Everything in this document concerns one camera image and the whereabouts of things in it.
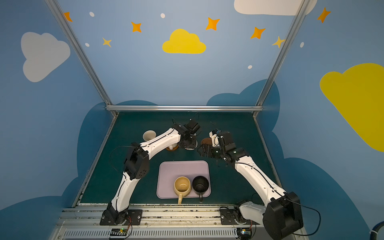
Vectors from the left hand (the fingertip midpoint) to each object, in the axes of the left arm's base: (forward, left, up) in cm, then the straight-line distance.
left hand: (191, 143), depth 94 cm
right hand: (-9, -8, +9) cm, 15 cm away
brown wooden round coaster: (+7, -11, -7) cm, 15 cm away
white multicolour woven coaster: (+1, +1, -8) cm, 8 cm away
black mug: (-24, -6, -6) cm, 25 cm away
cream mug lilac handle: (+7, +29, 0) cm, 29 cm away
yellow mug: (-24, +4, -7) cm, 26 cm away
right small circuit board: (-46, -28, -11) cm, 55 cm away
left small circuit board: (-46, +35, -11) cm, 59 cm away
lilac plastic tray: (-16, +14, -7) cm, 22 cm away
